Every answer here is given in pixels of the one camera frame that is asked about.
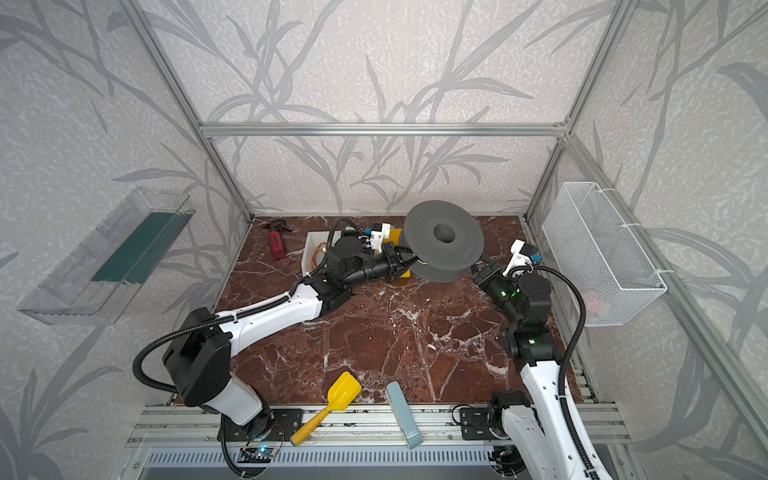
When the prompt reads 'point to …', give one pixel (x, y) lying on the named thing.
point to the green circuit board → (255, 455)
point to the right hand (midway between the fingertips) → (472, 245)
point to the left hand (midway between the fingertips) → (425, 246)
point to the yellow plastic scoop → (341, 396)
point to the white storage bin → (312, 241)
